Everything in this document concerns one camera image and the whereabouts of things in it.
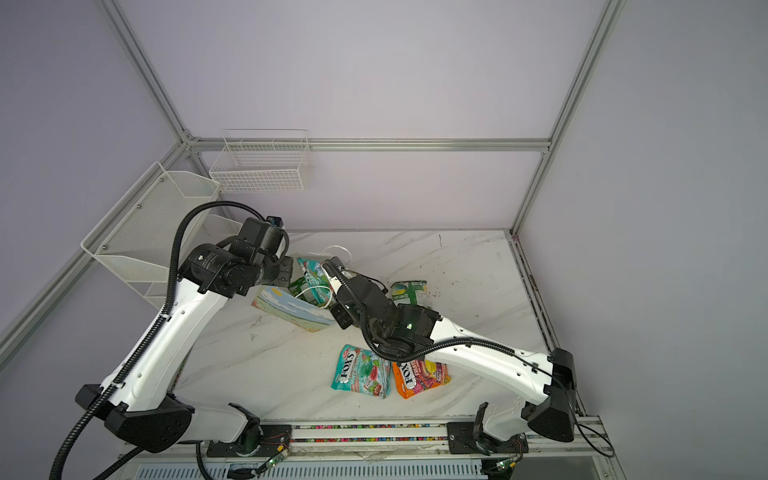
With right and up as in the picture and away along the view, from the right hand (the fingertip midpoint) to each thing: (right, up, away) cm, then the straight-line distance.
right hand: (333, 286), depth 66 cm
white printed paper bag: (-12, -6, +7) cm, 15 cm away
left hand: (-14, +3, +3) cm, 15 cm away
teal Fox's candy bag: (-4, +1, +1) cm, 4 cm away
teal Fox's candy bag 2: (+4, -25, +16) cm, 30 cm away
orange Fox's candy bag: (+19, -27, +15) cm, 36 cm away
